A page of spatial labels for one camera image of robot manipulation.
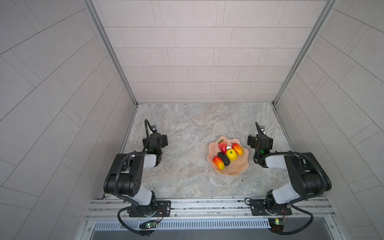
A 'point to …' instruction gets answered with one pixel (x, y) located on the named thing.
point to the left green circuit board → (148, 224)
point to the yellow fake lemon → (231, 154)
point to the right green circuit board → (277, 224)
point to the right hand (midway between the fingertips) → (258, 135)
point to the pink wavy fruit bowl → (236, 167)
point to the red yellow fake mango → (219, 162)
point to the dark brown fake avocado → (225, 160)
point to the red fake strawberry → (223, 146)
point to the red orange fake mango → (238, 149)
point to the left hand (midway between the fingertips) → (158, 133)
